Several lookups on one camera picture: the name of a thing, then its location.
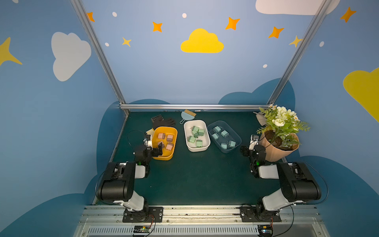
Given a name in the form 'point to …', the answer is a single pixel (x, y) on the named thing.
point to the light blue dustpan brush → (187, 115)
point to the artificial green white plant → (283, 124)
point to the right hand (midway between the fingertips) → (252, 142)
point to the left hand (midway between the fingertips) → (154, 141)
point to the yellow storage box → (160, 134)
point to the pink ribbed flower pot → (278, 144)
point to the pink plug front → (169, 146)
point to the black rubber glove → (159, 121)
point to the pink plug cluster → (161, 145)
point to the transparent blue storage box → (234, 136)
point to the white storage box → (187, 132)
